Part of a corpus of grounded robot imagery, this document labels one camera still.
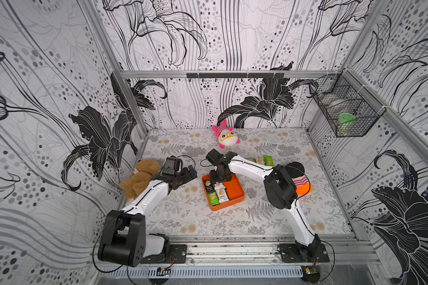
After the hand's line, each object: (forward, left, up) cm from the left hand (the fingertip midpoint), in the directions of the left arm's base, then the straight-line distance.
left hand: (192, 178), depth 89 cm
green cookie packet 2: (+15, -42, -4) cm, 45 cm away
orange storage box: (-3, -22, -5) cm, 22 cm away
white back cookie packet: (-2, -14, -4) cm, 14 cm away
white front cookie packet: (-6, -15, -4) cm, 17 cm away
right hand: (+4, -13, -7) cm, 15 cm away
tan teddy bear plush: (-3, +25, +2) cm, 26 cm away
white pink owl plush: (+30, -17, 0) cm, 34 cm away
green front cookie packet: (-9, -12, -4) cm, 15 cm away
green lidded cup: (+17, -72, +25) cm, 78 cm away
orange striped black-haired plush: (-2, -56, -1) cm, 56 cm away
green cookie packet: (+17, -33, -6) cm, 37 cm away
